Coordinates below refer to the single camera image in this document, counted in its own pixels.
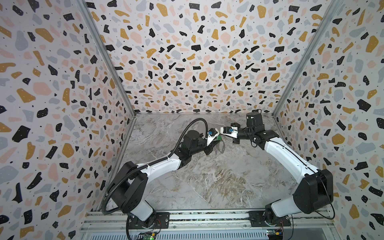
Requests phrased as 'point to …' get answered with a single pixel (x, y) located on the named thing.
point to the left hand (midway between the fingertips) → (220, 136)
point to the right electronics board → (275, 234)
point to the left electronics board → (149, 235)
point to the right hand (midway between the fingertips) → (222, 128)
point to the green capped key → (219, 138)
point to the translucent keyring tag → (223, 147)
